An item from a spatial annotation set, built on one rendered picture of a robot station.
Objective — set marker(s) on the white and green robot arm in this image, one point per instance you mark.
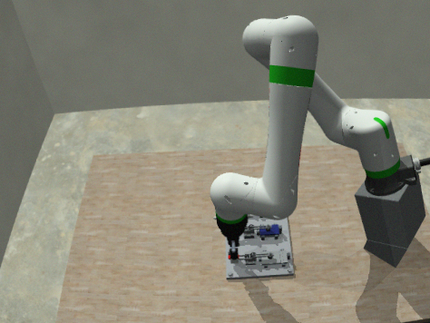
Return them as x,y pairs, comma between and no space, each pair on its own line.
292,42

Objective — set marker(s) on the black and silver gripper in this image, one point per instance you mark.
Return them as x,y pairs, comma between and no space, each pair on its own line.
234,238

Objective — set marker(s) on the blue metal block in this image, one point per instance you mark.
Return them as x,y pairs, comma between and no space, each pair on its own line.
273,231

